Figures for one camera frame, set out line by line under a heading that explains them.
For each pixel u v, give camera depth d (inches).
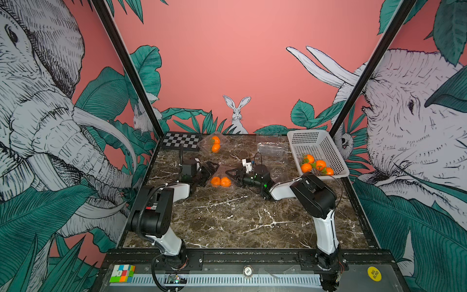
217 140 43.8
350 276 28.3
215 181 36.6
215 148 42.3
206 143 46.0
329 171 38.5
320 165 39.8
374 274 28.2
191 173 29.5
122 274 26.1
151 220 18.1
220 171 34.5
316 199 21.3
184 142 43.9
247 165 35.0
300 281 27.6
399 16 28.1
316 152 43.9
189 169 29.3
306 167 38.6
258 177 30.4
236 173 32.8
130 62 34.1
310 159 40.5
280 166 40.1
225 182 35.8
